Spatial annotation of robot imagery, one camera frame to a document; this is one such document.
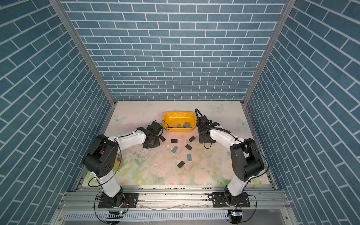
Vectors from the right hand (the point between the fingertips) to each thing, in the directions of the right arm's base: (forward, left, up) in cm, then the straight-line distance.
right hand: (206, 140), depth 93 cm
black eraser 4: (-4, +11, -4) cm, 13 cm away
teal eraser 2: (+12, +14, -1) cm, 18 cm away
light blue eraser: (-6, +21, -5) cm, 23 cm away
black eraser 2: (-1, +22, -3) cm, 22 cm away
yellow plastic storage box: (+19, +21, -6) cm, 29 cm away
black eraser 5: (-16, +16, -5) cm, 23 cm away
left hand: (-4, +33, -4) cm, 33 cm away
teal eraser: (-10, +11, -6) cm, 16 cm away
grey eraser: (+13, +20, -4) cm, 24 cm away
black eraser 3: (+3, +9, -5) cm, 11 cm away
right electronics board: (-39, -17, -9) cm, 44 cm away
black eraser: (+1, +30, -4) cm, 31 cm away
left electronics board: (-44, +47, -7) cm, 65 cm away
